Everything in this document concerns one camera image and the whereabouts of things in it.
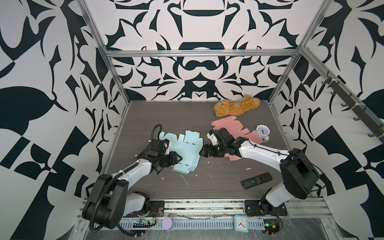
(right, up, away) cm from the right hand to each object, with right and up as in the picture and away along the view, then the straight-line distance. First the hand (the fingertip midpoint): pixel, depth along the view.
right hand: (204, 152), depth 85 cm
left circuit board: (-30, -31, -12) cm, 44 cm away
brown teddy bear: (+18, +27, +20) cm, 38 cm away
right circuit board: (+31, -31, -14) cm, 46 cm away
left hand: (-13, -3, +2) cm, 14 cm away
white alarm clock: (+40, +11, +15) cm, 44 cm away
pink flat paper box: (+17, -4, +5) cm, 19 cm away
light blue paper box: (-9, 0, +9) cm, 13 cm away
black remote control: (+28, -14, -3) cm, 31 cm away
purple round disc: (-17, -25, -21) cm, 37 cm away
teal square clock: (+15, -29, -16) cm, 36 cm away
